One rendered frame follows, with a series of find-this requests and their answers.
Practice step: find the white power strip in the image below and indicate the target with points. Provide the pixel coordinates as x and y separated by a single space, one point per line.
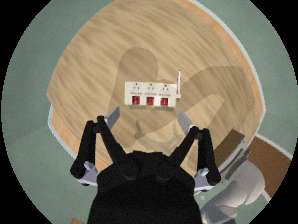
153 94

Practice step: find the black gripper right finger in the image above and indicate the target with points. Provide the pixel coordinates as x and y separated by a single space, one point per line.
208 175

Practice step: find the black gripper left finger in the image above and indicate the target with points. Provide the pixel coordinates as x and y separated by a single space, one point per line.
83 168

